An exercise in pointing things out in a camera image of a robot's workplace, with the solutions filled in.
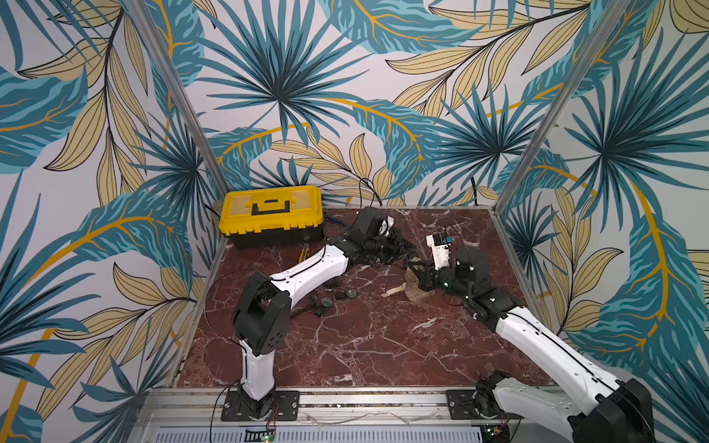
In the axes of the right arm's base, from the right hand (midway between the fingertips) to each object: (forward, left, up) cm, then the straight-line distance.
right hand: (412, 262), depth 77 cm
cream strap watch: (+2, +3, -21) cm, 21 cm away
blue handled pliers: (+33, +22, -17) cm, 43 cm away
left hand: (+2, -2, +2) cm, 4 cm away
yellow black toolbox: (+23, +42, -5) cm, 49 cm away
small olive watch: (+2, +17, -21) cm, 27 cm away
